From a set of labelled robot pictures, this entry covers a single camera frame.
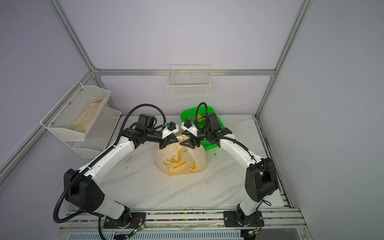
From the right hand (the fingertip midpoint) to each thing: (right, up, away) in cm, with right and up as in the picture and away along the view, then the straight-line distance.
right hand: (182, 136), depth 78 cm
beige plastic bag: (-3, -12, +1) cm, 12 cm away
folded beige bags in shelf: (-52, +7, -3) cm, 52 cm away
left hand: (-2, -1, -2) cm, 3 cm away
